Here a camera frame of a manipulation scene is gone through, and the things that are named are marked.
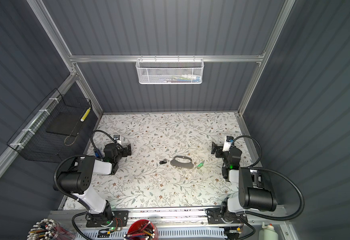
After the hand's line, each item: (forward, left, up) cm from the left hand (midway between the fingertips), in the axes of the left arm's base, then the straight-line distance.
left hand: (121, 144), depth 97 cm
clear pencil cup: (-46, +16, +13) cm, 51 cm away
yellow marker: (+3, +14, +23) cm, 27 cm away
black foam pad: (-1, +21, +24) cm, 32 cm away
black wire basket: (-8, +26, +23) cm, 36 cm away
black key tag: (-12, -28, -4) cm, 31 cm away
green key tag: (-15, -51, -4) cm, 53 cm away
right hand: (-7, -64, +6) cm, 65 cm away
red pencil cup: (-48, -19, +4) cm, 51 cm away
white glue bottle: (-52, -73, +4) cm, 90 cm away
